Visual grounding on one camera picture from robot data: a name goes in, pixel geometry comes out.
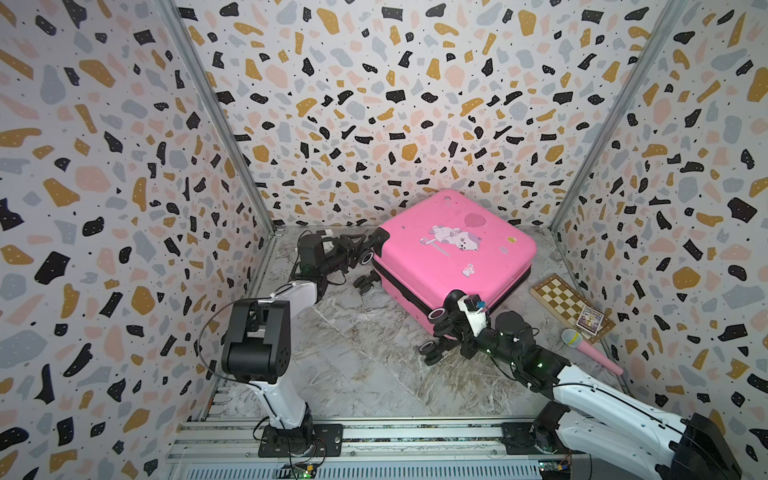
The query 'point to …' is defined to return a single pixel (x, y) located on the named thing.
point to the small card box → (589, 322)
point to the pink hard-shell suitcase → (451, 244)
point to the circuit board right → (555, 469)
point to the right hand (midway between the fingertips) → (451, 323)
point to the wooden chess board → (567, 302)
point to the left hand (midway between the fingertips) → (368, 240)
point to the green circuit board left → (298, 472)
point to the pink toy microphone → (574, 338)
